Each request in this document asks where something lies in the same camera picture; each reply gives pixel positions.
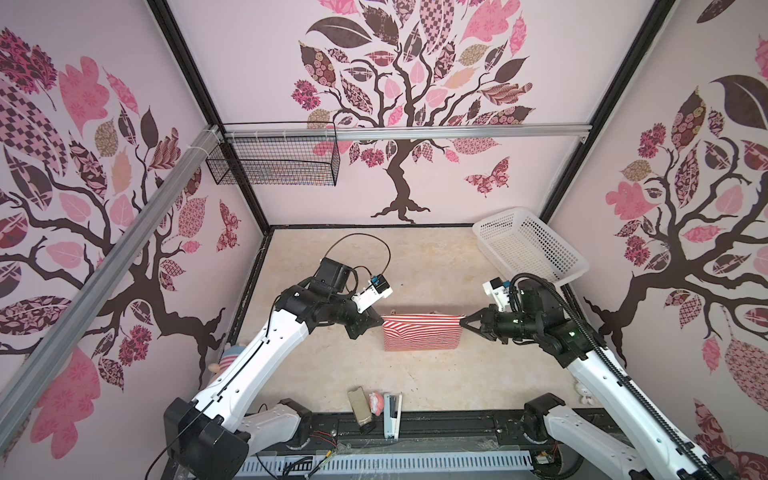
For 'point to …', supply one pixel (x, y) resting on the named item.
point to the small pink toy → (377, 403)
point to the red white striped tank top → (421, 331)
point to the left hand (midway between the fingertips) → (375, 324)
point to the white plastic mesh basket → (517, 243)
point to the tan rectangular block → (360, 405)
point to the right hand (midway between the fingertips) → (463, 320)
